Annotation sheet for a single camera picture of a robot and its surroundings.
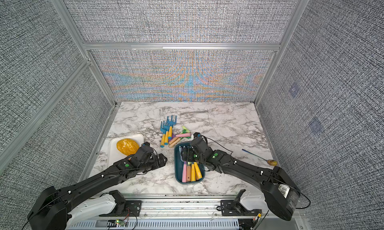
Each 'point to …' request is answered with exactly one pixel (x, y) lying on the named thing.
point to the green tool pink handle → (185, 133)
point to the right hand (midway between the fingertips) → (185, 150)
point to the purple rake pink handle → (184, 152)
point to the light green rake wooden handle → (188, 171)
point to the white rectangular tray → (114, 155)
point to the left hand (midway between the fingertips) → (164, 161)
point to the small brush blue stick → (271, 162)
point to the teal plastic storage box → (178, 165)
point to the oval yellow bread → (127, 146)
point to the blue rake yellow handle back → (171, 123)
